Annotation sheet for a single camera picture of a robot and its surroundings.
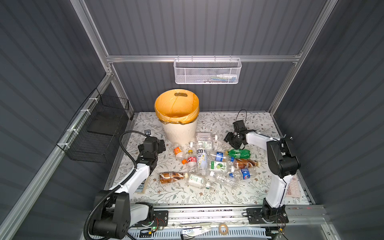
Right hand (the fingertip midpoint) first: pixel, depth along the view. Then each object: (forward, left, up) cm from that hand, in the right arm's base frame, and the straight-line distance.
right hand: (228, 140), depth 101 cm
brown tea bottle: (-27, +37, +3) cm, 45 cm away
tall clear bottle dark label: (-20, +18, +2) cm, 27 cm away
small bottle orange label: (-10, +33, +2) cm, 35 cm away
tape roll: (-50, +9, -2) cm, 51 cm away
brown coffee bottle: (-18, -7, +3) cm, 20 cm away
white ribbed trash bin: (-3, +32, +11) cm, 34 cm away
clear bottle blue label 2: (-14, +7, +3) cm, 16 cm away
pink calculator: (-31, -32, -1) cm, 45 cm away
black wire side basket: (-14, +73, +25) cm, 78 cm away
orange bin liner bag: (+18, +36, +14) cm, 43 cm away
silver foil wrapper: (-51, +22, -1) cm, 55 cm away
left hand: (-9, +46, +12) cm, 49 cm away
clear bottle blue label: (-24, -6, +1) cm, 24 cm away
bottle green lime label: (-19, +8, +2) cm, 21 cm away
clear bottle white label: (-5, +18, +2) cm, 19 cm away
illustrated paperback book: (-32, +52, 0) cm, 61 cm away
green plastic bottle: (-12, -8, +2) cm, 14 cm away
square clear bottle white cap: (+2, +15, +2) cm, 16 cm away
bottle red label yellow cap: (-18, +24, -1) cm, 30 cm away
